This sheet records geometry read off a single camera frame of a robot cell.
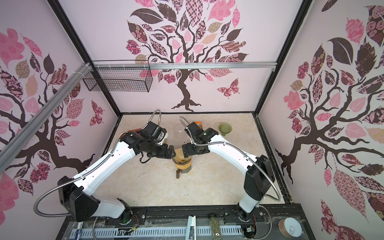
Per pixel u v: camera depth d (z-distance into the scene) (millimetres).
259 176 431
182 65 937
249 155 465
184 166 807
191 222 699
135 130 1080
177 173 822
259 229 700
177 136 993
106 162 455
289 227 658
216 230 669
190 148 713
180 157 806
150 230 701
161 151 670
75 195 384
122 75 948
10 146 505
